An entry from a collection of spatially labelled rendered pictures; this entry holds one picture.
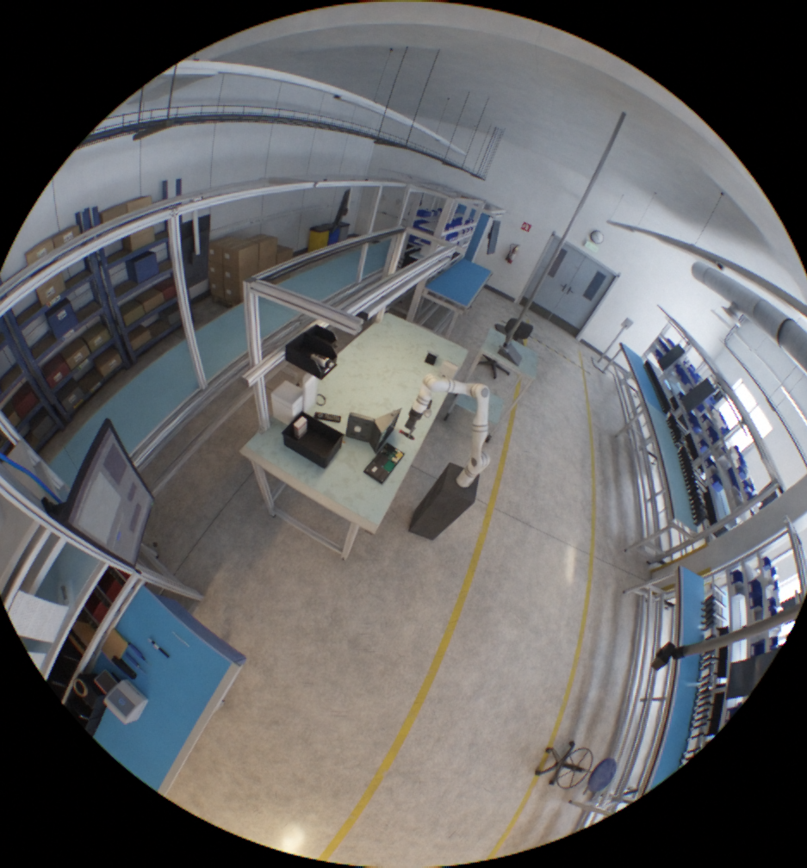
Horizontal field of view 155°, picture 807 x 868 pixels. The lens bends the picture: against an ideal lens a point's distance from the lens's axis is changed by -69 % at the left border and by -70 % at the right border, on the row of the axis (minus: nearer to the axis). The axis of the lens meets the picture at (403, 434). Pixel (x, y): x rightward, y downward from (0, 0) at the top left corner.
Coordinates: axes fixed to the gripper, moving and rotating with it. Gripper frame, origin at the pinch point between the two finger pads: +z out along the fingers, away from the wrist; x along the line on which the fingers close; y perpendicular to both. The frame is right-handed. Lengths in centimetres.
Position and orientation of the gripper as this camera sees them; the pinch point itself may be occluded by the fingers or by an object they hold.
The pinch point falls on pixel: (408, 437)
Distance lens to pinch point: 169.6
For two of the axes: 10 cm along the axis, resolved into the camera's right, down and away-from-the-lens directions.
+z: -4.0, 7.9, 4.7
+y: -8.6, -5.0, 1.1
